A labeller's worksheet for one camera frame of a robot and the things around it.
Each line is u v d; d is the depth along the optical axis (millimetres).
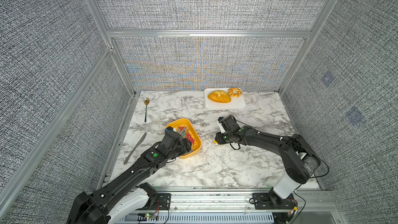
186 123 969
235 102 1137
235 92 1193
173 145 609
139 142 947
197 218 702
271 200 656
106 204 411
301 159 474
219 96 1121
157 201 731
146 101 1130
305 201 655
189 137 949
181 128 975
